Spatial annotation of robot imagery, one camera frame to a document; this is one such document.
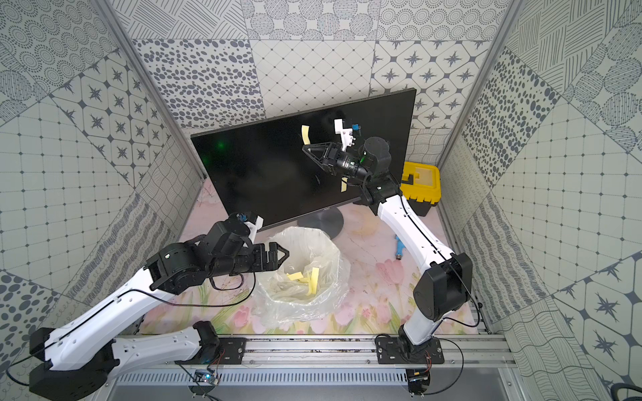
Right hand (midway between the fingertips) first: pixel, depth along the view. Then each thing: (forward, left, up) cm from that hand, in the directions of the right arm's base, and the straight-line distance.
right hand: (303, 151), depth 65 cm
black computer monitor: (+15, +19, -20) cm, 31 cm away
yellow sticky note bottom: (+5, -11, -18) cm, 22 cm away
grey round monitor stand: (+9, -6, -44) cm, 46 cm away
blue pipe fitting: (-2, -34, -47) cm, 58 cm away
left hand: (-20, +7, -17) cm, 27 cm away
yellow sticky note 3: (-24, 0, -28) cm, 37 cm away
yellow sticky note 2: (-23, +3, -28) cm, 36 cm away
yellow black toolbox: (+15, -42, -28) cm, 53 cm away
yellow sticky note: (-24, -3, -27) cm, 36 cm away
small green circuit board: (-45, +28, -45) cm, 70 cm away
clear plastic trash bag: (-33, +4, -17) cm, 38 cm away
